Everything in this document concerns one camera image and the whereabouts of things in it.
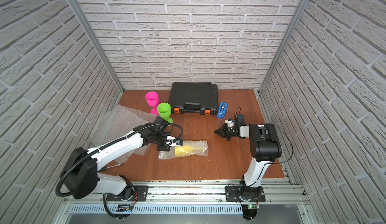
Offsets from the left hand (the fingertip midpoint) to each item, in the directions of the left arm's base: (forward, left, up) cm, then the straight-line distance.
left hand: (174, 140), depth 84 cm
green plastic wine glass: (+19, +8, +3) cm, 21 cm away
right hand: (+9, -26, -6) cm, 28 cm away
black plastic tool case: (+34, -15, -1) cm, 37 cm away
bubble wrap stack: (+18, +38, -8) cm, 43 cm away
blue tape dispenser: (+25, -31, -3) cm, 40 cm away
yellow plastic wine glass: (-6, -6, -1) cm, 9 cm away
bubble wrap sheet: (-7, +2, -3) cm, 8 cm away
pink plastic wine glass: (+26, +16, +7) cm, 31 cm away
